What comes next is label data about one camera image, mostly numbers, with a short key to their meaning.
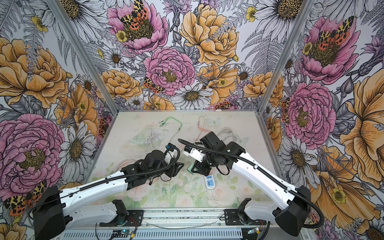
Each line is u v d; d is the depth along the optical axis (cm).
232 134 108
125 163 92
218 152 48
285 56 90
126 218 68
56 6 71
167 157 67
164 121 116
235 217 74
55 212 39
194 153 63
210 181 83
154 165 59
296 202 39
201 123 115
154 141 103
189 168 70
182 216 76
